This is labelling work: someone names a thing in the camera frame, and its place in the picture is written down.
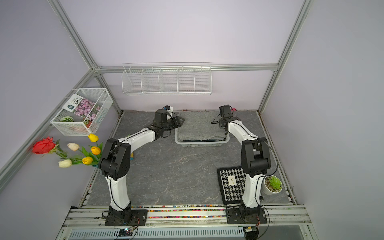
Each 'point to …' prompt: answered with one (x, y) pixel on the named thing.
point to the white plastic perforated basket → (200, 143)
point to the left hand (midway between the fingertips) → (183, 120)
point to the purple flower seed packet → (80, 106)
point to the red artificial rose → (47, 145)
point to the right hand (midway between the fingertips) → (228, 121)
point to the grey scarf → (200, 126)
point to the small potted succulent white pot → (271, 184)
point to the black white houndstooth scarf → (232, 180)
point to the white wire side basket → (67, 122)
